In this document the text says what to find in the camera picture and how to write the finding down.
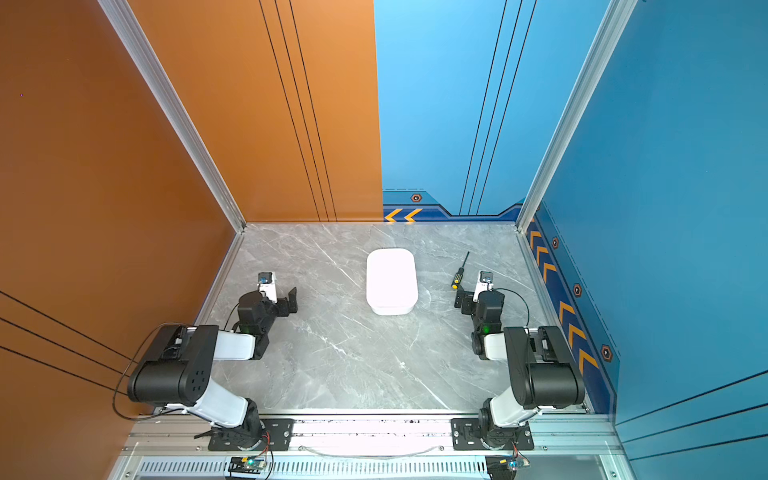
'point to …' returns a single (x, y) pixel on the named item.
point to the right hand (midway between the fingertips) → (474, 287)
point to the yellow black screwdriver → (458, 275)
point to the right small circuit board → (515, 462)
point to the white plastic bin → (392, 283)
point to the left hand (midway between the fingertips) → (280, 286)
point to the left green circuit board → (246, 464)
